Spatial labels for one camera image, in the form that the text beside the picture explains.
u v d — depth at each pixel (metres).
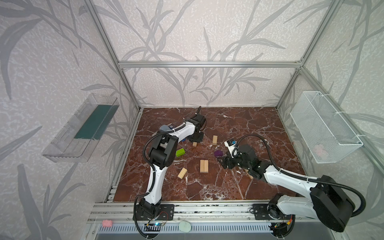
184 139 0.69
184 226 0.68
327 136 0.63
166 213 0.72
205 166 0.89
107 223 0.69
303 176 0.49
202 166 0.89
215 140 0.99
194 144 0.98
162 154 0.56
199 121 0.83
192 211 0.75
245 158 0.65
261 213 0.72
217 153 0.93
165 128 1.06
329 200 0.41
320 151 0.73
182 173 0.86
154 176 0.59
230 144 0.74
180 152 0.93
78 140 0.65
